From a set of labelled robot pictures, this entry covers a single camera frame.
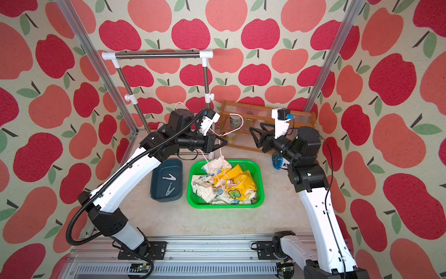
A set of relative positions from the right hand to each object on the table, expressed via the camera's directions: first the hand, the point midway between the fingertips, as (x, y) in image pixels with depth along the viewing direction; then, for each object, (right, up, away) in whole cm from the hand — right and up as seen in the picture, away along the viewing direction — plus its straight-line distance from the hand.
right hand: (258, 130), depth 61 cm
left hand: (-11, -6, +1) cm, 12 cm away
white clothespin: (-42, -24, +35) cm, 60 cm away
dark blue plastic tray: (-47, -28, +32) cm, 64 cm away
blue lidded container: (+19, -15, +35) cm, 43 cm away
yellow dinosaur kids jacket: (-14, -24, +27) cm, 39 cm away
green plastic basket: (-27, -18, +31) cm, 45 cm away
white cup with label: (-5, +9, +38) cm, 40 cm away
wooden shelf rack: (+1, -1, +52) cm, 52 cm away
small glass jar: (+2, +7, +36) cm, 37 cm away
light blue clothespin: (-41, -30, +30) cm, 59 cm away
